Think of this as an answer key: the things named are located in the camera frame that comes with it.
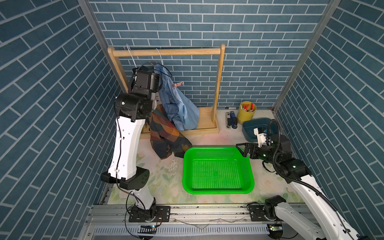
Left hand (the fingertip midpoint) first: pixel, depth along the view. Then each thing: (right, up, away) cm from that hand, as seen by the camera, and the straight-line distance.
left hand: (154, 94), depth 64 cm
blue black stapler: (+45, -11, +43) cm, 63 cm away
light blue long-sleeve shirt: (+11, -5, +10) cm, 16 cm away
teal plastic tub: (+55, -14, +40) cm, 69 cm away
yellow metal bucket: (+53, -4, +41) cm, 67 cm away
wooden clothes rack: (+24, -16, +42) cm, 50 cm away
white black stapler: (+42, -11, +43) cm, 61 cm away
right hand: (+42, -24, +9) cm, 49 cm away
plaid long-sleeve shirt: (+2, -20, +11) cm, 23 cm away
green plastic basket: (+30, -41, +24) cm, 56 cm away
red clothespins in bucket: (+54, -2, +43) cm, 69 cm away
